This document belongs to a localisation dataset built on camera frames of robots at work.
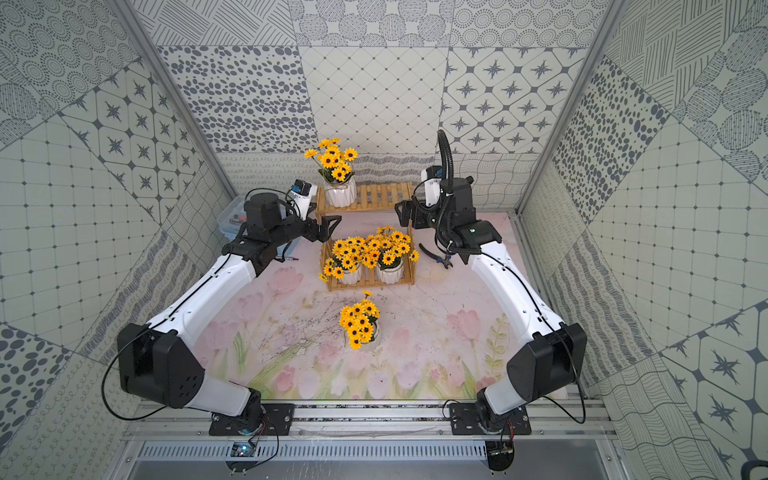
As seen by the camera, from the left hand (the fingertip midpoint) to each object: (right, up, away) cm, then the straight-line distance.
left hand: (336, 210), depth 78 cm
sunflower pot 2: (+1, -14, +8) cm, 16 cm away
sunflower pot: (+7, -28, -4) cm, 29 cm away
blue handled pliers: (+32, -15, +28) cm, 45 cm away
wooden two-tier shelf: (+8, +4, +8) cm, 12 cm away
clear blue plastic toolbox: (-44, 0, +30) cm, 53 cm away
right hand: (+20, 0, 0) cm, 20 cm away
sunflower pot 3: (+13, -12, +9) cm, 20 cm away
